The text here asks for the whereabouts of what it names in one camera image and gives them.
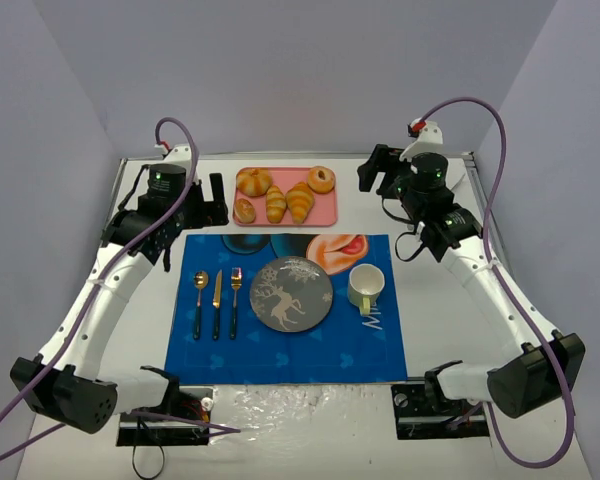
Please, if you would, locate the large striped croissant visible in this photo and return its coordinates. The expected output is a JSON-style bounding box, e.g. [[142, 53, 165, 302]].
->
[[285, 182, 315, 224]]

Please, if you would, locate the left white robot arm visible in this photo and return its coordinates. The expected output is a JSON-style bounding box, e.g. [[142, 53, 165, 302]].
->
[[10, 161, 229, 434]]

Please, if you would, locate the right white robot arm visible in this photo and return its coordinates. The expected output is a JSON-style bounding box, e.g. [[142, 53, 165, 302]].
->
[[357, 120, 585, 418]]

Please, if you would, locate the pumpkin shaped bread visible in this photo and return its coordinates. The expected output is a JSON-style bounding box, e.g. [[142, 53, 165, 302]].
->
[[236, 168, 273, 197]]

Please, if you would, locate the round donut bread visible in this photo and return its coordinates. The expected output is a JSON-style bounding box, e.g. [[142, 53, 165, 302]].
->
[[307, 166, 336, 194]]

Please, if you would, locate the small round bun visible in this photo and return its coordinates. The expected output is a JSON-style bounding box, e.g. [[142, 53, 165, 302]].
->
[[234, 198, 256, 224]]

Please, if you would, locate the small striped croissant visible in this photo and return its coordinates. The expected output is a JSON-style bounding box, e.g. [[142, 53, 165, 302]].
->
[[265, 185, 287, 224]]

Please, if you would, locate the pink plastic tray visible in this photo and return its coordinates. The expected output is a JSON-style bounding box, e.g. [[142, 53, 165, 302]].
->
[[233, 166, 338, 228]]

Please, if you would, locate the pale green mug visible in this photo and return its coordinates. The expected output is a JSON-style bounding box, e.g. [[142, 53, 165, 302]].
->
[[347, 264, 385, 316]]

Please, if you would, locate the grey reindeer plate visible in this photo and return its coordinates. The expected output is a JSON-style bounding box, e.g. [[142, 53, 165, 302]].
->
[[249, 256, 334, 333]]

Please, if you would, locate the blue printed placemat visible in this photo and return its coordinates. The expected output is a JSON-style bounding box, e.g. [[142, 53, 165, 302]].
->
[[165, 234, 408, 385]]

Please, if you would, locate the gold spoon dark handle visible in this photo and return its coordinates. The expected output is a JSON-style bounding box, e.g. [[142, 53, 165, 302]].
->
[[192, 271, 209, 340]]

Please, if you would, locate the gold fork dark handle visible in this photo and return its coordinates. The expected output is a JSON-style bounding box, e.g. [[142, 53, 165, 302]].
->
[[229, 267, 243, 340]]

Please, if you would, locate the metal table edge rail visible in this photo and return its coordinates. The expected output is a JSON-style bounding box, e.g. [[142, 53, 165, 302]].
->
[[463, 152, 511, 271]]

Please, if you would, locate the gold knife dark handle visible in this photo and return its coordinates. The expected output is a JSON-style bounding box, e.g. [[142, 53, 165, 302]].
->
[[212, 270, 223, 341]]

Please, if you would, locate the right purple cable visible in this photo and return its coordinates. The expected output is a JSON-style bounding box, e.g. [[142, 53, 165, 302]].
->
[[412, 96, 577, 467]]

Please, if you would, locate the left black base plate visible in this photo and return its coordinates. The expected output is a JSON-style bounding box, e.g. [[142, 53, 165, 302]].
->
[[115, 387, 214, 447]]

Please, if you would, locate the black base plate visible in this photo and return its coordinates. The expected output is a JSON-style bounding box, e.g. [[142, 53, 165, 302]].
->
[[391, 379, 489, 441], [115, 387, 214, 447]]

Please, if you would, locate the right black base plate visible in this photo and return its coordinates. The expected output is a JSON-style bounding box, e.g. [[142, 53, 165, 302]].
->
[[391, 379, 489, 441]]

